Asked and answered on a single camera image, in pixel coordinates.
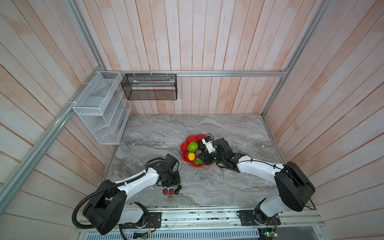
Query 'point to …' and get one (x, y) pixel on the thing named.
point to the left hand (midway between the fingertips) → (178, 185)
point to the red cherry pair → (165, 191)
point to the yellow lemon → (191, 156)
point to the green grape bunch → (198, 161)
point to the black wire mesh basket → (150, 86)
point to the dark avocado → (201, 146)
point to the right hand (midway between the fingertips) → (199, 155)
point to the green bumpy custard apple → (192, 146)
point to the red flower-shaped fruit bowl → (185, 151)
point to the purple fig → (198, 152)
